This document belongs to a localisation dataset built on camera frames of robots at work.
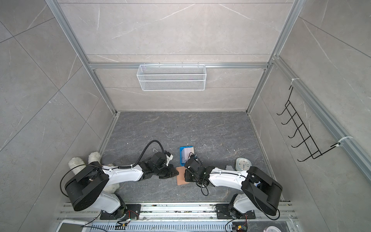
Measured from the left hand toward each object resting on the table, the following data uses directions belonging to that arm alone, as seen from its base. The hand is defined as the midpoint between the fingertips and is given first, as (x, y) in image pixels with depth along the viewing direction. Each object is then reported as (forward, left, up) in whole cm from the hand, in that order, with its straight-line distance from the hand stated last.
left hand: (181, 172), depth 84 cm
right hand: (-1, -3, -3) cm, 5 cm away
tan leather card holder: (-2, 0, -3) cm, 4 cm away
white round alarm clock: (+4, -38, -1) cm, 38 cm away
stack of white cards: (+12, -3, +1) cm, 12 cm away
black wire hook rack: (-3, -58, +29) cm, 65 cm away
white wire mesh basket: (+59, +5, +26) cm, 65 cm away
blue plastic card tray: (+15, 0, 0) cm, 15 cm away
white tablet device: (-24, +50, +2) cm, 56 cm away
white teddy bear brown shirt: (+3, +58, +9) cm, 58 cm away
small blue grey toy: (+3, -30, -3) cm, 30 cm away
